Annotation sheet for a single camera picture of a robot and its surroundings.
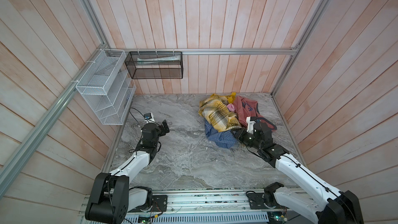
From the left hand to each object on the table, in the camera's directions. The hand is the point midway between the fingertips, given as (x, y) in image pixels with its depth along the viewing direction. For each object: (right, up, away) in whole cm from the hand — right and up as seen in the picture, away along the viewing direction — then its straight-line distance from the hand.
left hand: (159, 124), depth 88 cm
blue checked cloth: (+37, -8, -7) cm, 38 cm away
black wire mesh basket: (-3, +35, +2) cm, 35 cm away
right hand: (+39, -2, -8) cm, 40 cm away
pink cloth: (+45, +10, +14) cm, 49 cm away
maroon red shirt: (+54, +9, +14) cm, 57 cm away
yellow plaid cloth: (+32, +9, -4) cm, 33 cm away
